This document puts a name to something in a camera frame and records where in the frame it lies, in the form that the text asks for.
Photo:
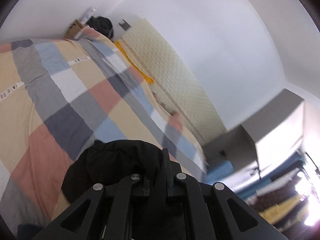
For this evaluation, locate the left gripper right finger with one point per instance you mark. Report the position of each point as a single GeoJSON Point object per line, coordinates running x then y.
{"type": "Point", "coordinates": [216, 212]}

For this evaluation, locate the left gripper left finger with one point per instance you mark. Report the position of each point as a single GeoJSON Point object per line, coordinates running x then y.
{"type": "Point", "coordinates": [81, 220]}

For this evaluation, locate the black puffer jacket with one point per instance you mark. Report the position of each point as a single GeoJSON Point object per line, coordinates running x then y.
{"type": "Point", "coordinates": [108, 163]}

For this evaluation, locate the black clothes pile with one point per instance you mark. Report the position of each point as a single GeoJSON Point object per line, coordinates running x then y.
{"type": "Point", "coordinates": [102, 25]}

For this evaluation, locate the blue curtain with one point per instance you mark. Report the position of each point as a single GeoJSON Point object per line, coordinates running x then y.
{"type": "Point", "coordinates": [295, 161]}

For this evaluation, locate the blue towel on chair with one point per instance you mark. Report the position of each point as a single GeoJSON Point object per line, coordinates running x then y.
{"type": "Point", "coordinates": [219, 172]}

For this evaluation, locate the hanging plaid garment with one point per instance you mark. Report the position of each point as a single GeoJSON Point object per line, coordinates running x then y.
{"type": "Point", "coordinates": [288, 200]}

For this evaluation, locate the grey white wardrobe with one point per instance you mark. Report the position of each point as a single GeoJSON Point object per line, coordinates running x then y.
{"type": "Point", "coordinates": [262, 141]}

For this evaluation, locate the plaid patchwork duvet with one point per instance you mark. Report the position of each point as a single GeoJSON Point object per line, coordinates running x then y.
{"type": "Point", "coordinates": [57, 98]}

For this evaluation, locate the cream quilted headboard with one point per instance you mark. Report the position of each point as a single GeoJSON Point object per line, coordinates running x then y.
{"type": "Point", "coordinates": [174, 86]}

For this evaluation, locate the cardboard box nightstand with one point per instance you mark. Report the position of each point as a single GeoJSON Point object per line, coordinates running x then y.
{"type": "Point", "coordinates": [74, 30]}

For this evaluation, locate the white spray bottle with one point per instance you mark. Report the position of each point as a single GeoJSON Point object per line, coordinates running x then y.
{"type": "Point", "coordinates": [87, 15]}

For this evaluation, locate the wall power outlet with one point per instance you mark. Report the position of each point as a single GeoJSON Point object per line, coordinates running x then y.
{"type": "Point", "coordinates": [124, 25]}

